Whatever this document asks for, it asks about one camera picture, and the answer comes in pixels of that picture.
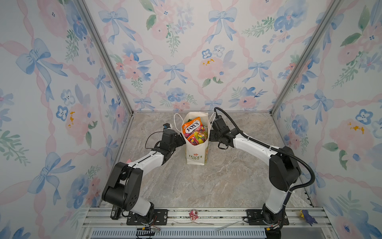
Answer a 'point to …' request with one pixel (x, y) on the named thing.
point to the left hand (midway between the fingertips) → (182, 135)
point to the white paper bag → (197, 155)
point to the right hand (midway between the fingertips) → (213, 133)
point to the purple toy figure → (309, 219)
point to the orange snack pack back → (194, 131)
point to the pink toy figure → (193, 215)
